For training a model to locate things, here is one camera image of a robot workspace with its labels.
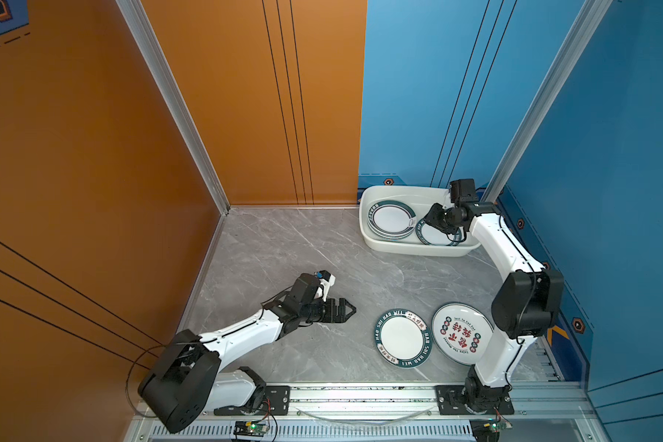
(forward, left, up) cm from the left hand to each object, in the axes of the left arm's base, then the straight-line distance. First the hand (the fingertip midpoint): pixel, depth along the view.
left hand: (346, 308), depth 83 cm
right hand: (+27, -26, +11) cm, 40 cm away
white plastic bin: (+55, -34, -6) cm, 65 cm away
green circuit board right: (-29, -37, -8) cm, 47 cm away
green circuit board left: (-29, +25, -9) cm, 40 cm away
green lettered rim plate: (-7, -17, -6) cm, 20 cm away
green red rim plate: (+41, -19, -4) cm, 45 cm away
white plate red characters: (-4, -36, -7) cm, 37 cm away
